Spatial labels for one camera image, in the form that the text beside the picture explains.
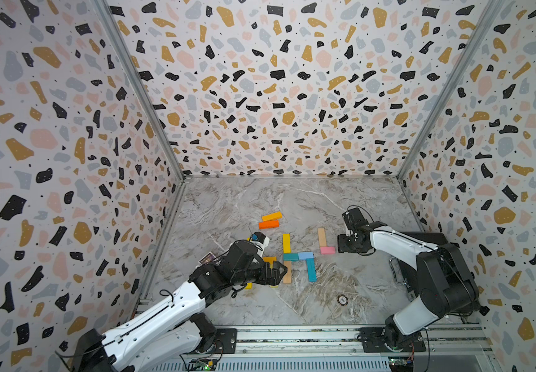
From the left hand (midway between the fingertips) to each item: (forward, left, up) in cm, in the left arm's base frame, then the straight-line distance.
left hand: (279, 268), depth 74 cm
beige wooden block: (+19, -18, -15) cm, 30 cm away
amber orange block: (+32, +3, -17) cm, 36 cm away
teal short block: (+11, -4, -15) cm, 20 cm away
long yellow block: (-7, +8, +5) cm, 12 cm away
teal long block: (+6, -12, -16) cm, 21 cm away
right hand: (+15, -27, -13) cm, 33 cm away
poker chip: (-5, -22, -16) cm, 28 cm away
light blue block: (+11, -10, -15) cm, 21 cm away
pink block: (+14, -20, -16) cm, 29 cm away
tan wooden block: (+2, -3, -14) cm, 15 cm away
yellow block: (+17, -3, -14) cm, 22 cm away
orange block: (+27, +5, -15) cm, 31 cm away
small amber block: (+11, +4, -17) cm, 21 cm away
